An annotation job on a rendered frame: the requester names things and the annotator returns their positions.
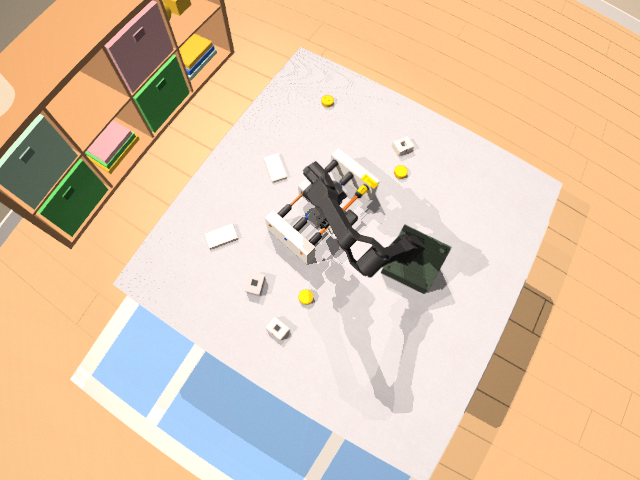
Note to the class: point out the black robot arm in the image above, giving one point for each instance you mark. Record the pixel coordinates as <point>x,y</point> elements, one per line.
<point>325,194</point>

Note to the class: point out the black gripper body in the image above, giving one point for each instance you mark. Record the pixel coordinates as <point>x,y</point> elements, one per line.
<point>351,216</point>

